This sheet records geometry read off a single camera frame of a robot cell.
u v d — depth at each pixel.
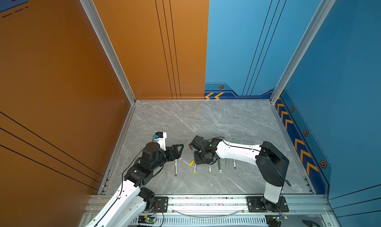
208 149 0.63
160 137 0.68
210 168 0.85
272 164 0.46
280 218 0.70
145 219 0.71
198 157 0.76
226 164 0.86
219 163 0.87
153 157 0.57
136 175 0.53
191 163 0.85
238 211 0.72
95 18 0.76
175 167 0.85
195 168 0.85
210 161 0.74
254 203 0.72
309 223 0.68
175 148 0.67
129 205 0.58
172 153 0.66
